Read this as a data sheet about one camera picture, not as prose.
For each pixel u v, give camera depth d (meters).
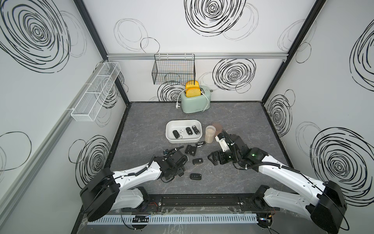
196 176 0.81
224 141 0.63
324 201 0.40
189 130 1.02
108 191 0.40
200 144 0.94
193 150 0.91
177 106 1.12
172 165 0.64
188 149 0.92
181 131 1.01
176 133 0.99
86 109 0.71
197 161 0.87
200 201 0.75
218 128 0.95
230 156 0.65
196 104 1.08
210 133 0.91
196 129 1.02
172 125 1.02
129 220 0.70
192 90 0.98
